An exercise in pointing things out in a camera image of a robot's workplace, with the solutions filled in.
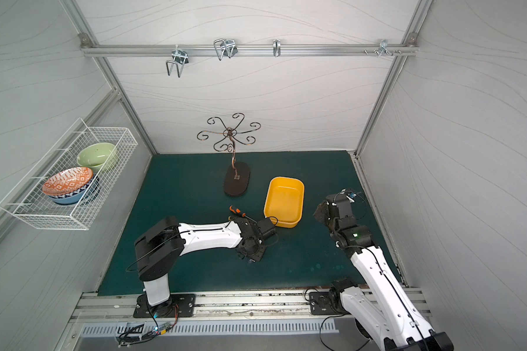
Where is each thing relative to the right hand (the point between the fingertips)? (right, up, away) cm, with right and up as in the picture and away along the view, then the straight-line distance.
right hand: (325, 207), depth 78 cm
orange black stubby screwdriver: (-35, -4, +18) cm, 39 cm away
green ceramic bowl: (-80, +18, -5) cm, 82 cm away
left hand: (-25, -20, +6) cm, 33 cm away
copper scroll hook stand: (-37, +11, +30) cm, 49 cm away
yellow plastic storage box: (-13, -1, +23) cm, 27 cm away
